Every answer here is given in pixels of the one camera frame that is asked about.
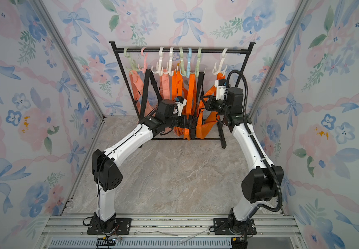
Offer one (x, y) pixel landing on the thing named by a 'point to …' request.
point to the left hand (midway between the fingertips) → (192, 117)
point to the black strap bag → (193, 132)
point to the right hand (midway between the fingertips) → (203, 96)
